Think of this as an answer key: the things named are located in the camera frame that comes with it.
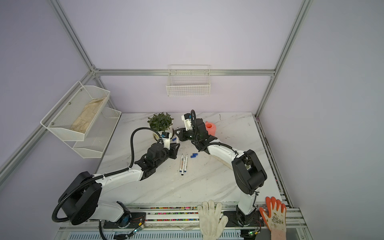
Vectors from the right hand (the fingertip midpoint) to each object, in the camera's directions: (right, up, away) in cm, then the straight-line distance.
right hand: (174, 131), depth 84 cm
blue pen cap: (+10, -17, +14) cm, 25 cm away
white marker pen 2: (+5, -23, +7) cm, 24 cm away
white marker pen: (+3, -24, +6) cm, 25 cm away
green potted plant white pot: (-10, +5, +9) cm, 14 cm away
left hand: (+2, -8, +1) cm, 8 cm away
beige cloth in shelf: (-46, +4, -9) cm, 47 cm away
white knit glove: (+20, -46, -12) cm, 52 cm away
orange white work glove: (+53, -45, -11) cm, 70 cm away
